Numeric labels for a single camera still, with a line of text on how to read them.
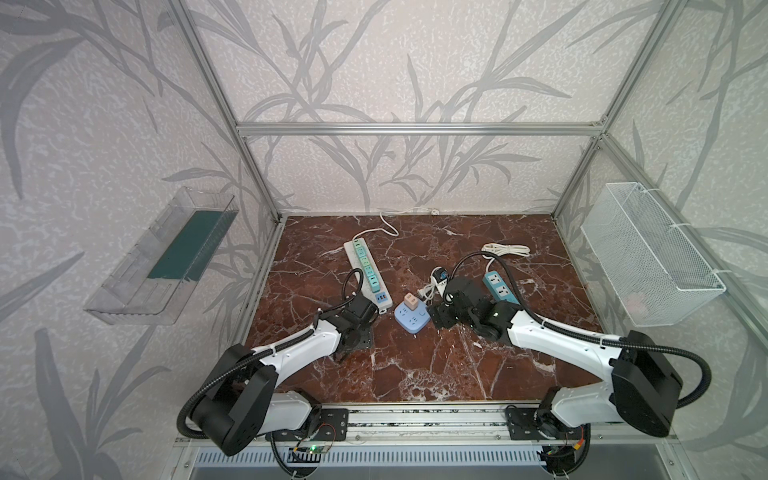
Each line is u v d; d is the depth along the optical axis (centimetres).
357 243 103
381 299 94
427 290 96
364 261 98
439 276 73
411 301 89
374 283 93
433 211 123
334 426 72
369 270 96
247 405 41
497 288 99
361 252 101
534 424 74
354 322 68
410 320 89
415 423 75
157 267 66
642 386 41
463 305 64
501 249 108
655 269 63
